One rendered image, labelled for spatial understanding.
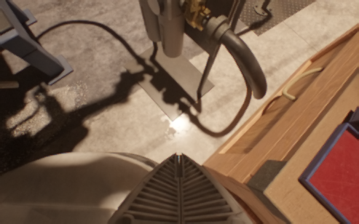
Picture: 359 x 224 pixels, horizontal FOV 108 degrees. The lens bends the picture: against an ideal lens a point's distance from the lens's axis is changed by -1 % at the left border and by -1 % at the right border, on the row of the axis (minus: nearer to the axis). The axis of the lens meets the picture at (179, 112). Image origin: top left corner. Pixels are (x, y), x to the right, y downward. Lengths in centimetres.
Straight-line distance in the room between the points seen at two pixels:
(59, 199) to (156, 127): 43
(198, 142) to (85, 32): 93
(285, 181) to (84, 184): 35
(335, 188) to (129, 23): 107
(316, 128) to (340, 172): 6
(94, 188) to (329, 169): 38
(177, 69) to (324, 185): 69
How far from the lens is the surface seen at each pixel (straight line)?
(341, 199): 28
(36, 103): 100
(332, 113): 31
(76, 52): 104
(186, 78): 76
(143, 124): 69
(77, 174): 37
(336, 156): 28
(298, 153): 25
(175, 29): 44
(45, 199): 40
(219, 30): 32
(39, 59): 92
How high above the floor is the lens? 66
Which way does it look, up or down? 73 degrees down
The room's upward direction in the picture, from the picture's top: 5 degrees clockwise
